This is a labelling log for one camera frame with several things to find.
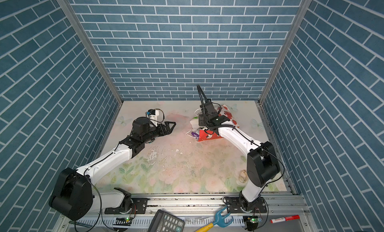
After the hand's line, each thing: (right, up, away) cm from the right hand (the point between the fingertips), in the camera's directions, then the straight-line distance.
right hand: (202, 116), depth 89 cm
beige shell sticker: (+23, -34, -5) cm, 42 cm away
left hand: (-17, -5, -6) cm, 19 cm away
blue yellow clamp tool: (+8, -49, -21) cm, 53 cm away
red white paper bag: (+1, -12, 0) cm, 12 cm away
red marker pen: (+40, -48, -19) cm, 65 cm away
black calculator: (-18, -49, -21) cm, 56 cm away
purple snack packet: (-3, -12, +2) cm, 13 cm away
